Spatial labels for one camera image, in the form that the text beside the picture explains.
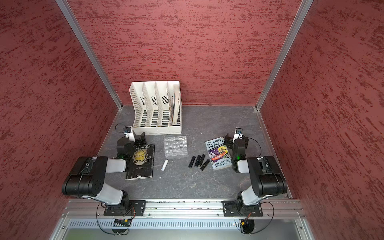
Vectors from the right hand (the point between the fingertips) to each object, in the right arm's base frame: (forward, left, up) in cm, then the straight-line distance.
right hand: (234, 136), depth 94 cm
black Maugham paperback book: (-16, +59, -4) cm, 61 cm away
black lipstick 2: (-14, +25, -6) cm, 29 cm away
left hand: (+1, +63, +2) cm, 63 cm away
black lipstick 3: (-13, +22, -6) cm, 26 cm away
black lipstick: (-14, +28, -6) cm, 32 cm away
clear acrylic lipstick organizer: (-4, +39, -4) cm, 39 cm away
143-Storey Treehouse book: (-10, +11, -5) cm, 16 cm away
